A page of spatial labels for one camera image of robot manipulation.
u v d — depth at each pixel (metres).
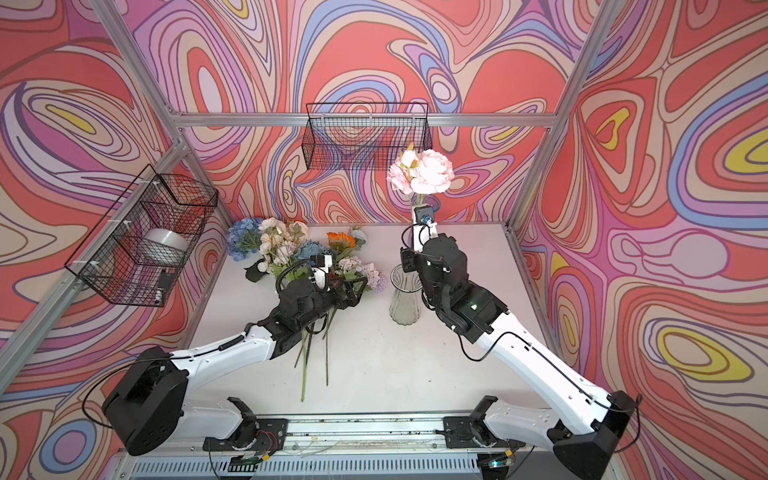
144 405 0.42
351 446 0.73
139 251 0.72
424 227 0.50
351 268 0.91
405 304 0.96
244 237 1.07
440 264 0.45
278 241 1.05
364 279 0.77
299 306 0.62
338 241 0.93
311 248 0.95
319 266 0.69
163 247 0.70
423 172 0.47
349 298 0.72
